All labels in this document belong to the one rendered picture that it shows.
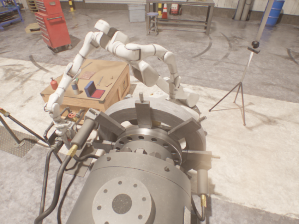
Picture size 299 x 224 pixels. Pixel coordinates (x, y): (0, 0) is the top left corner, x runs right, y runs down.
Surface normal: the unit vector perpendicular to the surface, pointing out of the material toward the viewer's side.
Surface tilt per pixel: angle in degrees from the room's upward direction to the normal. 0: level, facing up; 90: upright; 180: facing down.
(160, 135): 22
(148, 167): 12
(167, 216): 35
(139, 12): 90
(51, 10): 90
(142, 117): 90
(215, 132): 0
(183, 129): 90
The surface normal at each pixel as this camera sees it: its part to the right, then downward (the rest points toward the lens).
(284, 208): 0.00, -0.76
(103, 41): 0.59, 0.53
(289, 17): -0.29, 0.62
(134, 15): 0.22, 0.64
